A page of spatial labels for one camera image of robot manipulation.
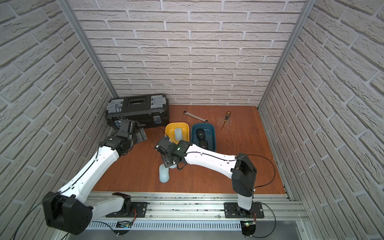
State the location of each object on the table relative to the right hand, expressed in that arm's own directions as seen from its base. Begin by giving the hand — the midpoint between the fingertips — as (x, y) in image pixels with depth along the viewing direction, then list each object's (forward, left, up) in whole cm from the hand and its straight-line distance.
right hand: (172, 158), depth 78 cm
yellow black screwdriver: (+39, -40, -12) cm, 57 cm away
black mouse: (+21, -17, -10) cm, 29 cm away
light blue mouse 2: (+24, -2, -12) cm, 27 cm away
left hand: (+13, +18, +7) cm, 24 cm away
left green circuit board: (-27, +24, -14) cm, 39 cm away
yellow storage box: (+27, +5, -13) cm, 31 cm away
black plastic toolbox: (+32, +16, +5) cm, 36 cm away
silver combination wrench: (+44, -7, -12) cm, 47 cm away
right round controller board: (-32, -36, -15) cm, 50 cm away
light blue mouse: (-4, +6, -10) cm, 13 cm away
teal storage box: (+23, -24, -12) cm, 36 cm away
